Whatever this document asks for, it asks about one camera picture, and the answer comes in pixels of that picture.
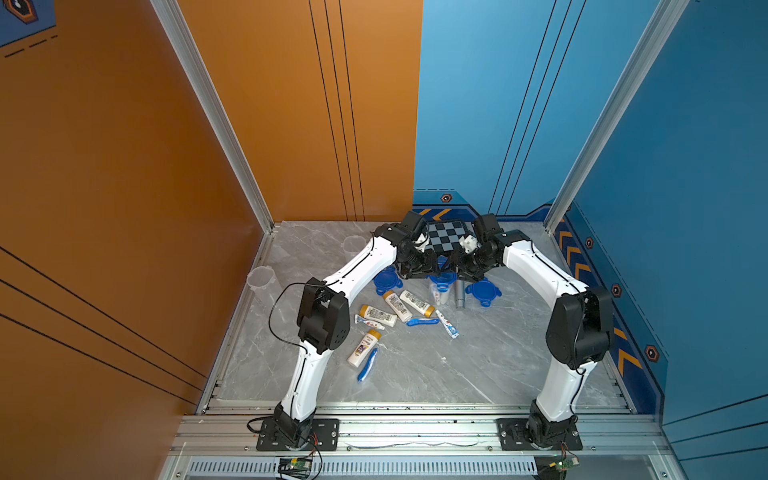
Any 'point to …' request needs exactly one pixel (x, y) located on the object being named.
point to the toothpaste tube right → (448, 325)
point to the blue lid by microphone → (484, 291)
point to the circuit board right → (554, 467)
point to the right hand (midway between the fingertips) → (447, 271)
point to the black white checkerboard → (444, 236)
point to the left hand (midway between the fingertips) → (438, 269)
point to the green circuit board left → (298, 467)
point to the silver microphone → (460, 293)
